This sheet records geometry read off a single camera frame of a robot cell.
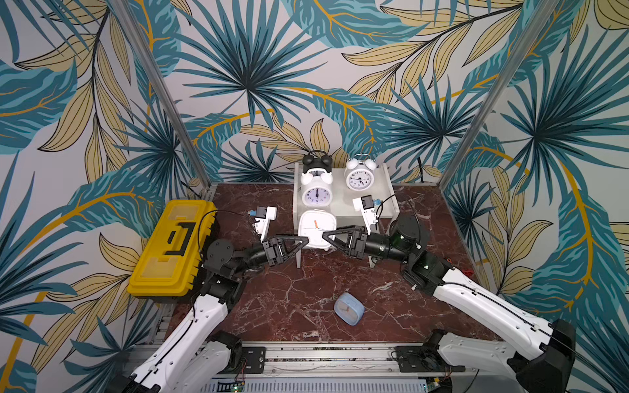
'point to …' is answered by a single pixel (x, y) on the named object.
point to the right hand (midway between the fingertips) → (325, 235)
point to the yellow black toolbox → (168, 267)
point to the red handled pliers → (468, 272)
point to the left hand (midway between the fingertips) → (306, 246)
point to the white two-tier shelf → (372, 263)
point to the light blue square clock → (349, 309)
